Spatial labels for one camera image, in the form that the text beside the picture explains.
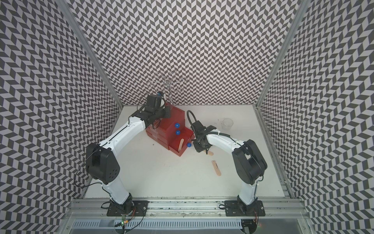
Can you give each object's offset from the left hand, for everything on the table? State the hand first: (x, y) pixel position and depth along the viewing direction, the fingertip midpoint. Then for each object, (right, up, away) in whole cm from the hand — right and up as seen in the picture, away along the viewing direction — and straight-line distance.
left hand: (168, 112), depth 88 cm
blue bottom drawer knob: (+12, -21, +3) cm, 24 cm away
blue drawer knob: (+6, -13, +1) cm, 14 cm away
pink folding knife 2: (+29, -34, -1) cm, 45 cm away
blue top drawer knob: (+6, -8, -4) cm, 11 cm away
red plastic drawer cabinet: (+2, -13, -2) cm, 13 cm away
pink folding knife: (+7, -21, +6) cm, 23 cm away
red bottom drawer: (+11, -17, +14) cm, 24 cm away
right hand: (+21, -23, +2) cm, 31 cm away
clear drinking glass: (+38, -8, +9) cm, 40 cm away
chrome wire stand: (-2, +20, +11) cm, 23 cm away
